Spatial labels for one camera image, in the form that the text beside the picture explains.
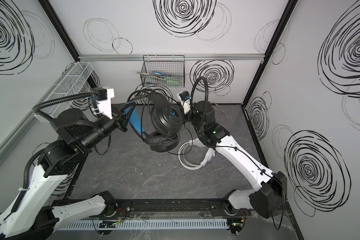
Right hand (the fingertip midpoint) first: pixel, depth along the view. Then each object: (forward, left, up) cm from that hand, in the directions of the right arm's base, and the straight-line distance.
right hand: (174, 103), depth 68 cm
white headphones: (-11, -19, -32) cm, 39 cm away
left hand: (-13, +13, +12) cm, 22 cm away
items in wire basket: (+23, +12, -3) cm, 26 cm away
